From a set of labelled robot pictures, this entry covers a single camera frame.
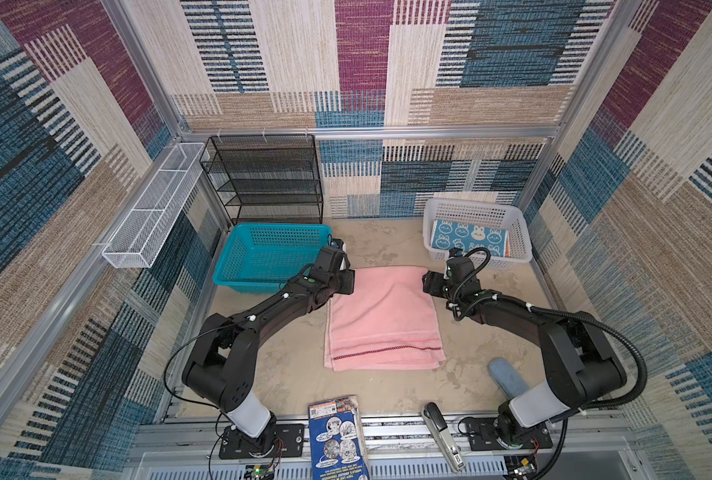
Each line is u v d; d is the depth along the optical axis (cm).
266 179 109
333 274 71
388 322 94
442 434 71
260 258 111
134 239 71
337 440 71
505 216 112
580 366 45
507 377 80
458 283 73
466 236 111
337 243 81
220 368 45
